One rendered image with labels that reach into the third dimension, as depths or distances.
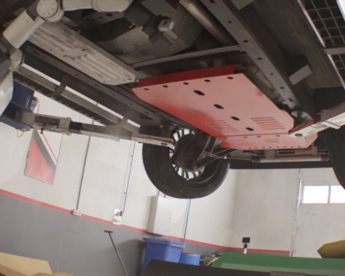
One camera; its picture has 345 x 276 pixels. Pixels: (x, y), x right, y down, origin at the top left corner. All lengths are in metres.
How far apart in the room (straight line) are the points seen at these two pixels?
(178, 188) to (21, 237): 3.42
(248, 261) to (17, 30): 1.35
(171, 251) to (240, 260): 7.60
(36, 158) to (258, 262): 6.22
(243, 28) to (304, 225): 9.21
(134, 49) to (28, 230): 4.62
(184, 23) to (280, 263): 1.89
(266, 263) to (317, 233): 10.29
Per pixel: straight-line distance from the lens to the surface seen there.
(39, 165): 6.41
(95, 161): 7.22
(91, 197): 7.16
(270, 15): 1.88
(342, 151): 2.64
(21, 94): 3.10
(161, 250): 7.78
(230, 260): 0.20
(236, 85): 2.07
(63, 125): 2.86
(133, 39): 2.06
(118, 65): 2.08
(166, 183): 3.40
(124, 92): 2.50
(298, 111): 2.35
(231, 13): 1.56
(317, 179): 10.75
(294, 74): 2.11
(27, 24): 1.48
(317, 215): 10.56
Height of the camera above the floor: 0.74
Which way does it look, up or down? 15 degrees up
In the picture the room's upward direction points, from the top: 9 degrees clockwise
